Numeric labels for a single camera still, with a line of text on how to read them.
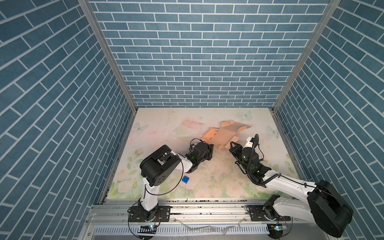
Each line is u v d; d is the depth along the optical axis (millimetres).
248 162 620
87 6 696
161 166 516
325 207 419
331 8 713
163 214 738
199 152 734
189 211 757
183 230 705
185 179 840
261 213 725
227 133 1010
